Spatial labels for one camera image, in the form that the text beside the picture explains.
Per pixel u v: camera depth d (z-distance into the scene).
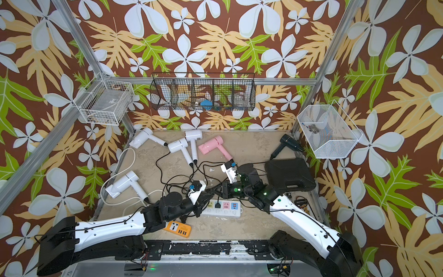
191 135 1.11
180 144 1.07
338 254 0.39
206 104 0.93
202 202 0.64
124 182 0.90
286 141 1.08
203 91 0.98
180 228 0.78
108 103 0.85
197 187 0.61
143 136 1.12
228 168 0.67
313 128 0.86
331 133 0.82
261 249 0.75
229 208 0.84
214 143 1.08
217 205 0.83
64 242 0.41
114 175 0.99
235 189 0.63
